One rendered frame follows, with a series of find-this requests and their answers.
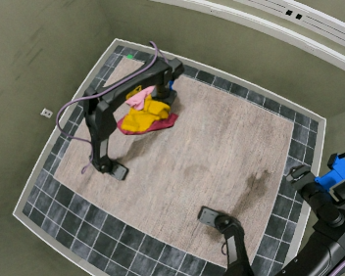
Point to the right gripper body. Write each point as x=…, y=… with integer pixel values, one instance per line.
x=309, y=185

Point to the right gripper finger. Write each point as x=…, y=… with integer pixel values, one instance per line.
x=289, y=176

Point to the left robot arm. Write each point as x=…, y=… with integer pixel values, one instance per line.
x=102, y=119

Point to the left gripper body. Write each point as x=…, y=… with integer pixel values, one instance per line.
x=166, y=97

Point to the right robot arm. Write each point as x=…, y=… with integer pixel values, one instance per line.
x=323, y=255

